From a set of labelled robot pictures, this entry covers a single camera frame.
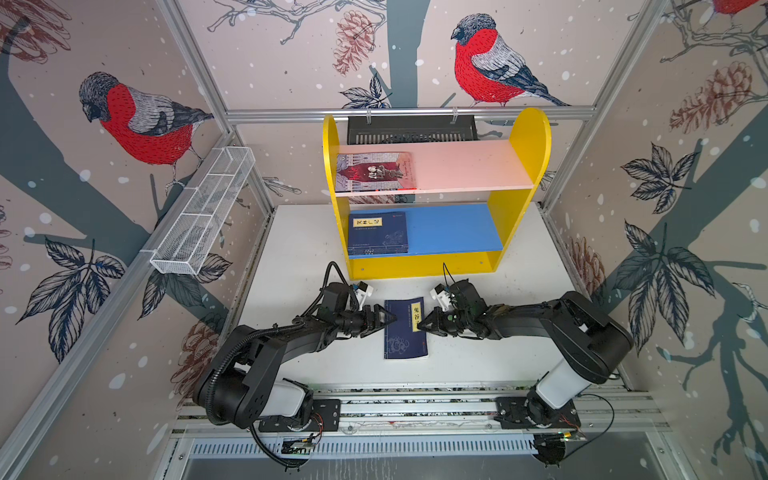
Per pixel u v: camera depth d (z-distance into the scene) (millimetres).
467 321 722
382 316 785
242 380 428
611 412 771
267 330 515
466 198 1262
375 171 727
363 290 835
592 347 459
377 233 907
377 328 757
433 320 810
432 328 797
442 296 857
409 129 913
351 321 758
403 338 857
